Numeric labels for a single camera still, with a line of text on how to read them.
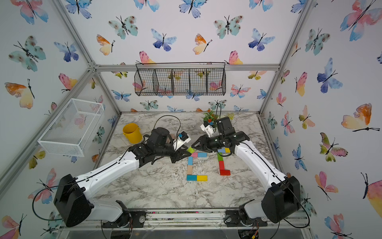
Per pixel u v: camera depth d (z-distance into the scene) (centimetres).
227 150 64
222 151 66
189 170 91
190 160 93
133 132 96
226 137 60
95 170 47
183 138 64
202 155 96
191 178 88
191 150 73
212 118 96
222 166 92
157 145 60
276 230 71
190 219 76
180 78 98
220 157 96
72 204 39
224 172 89
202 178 87
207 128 72
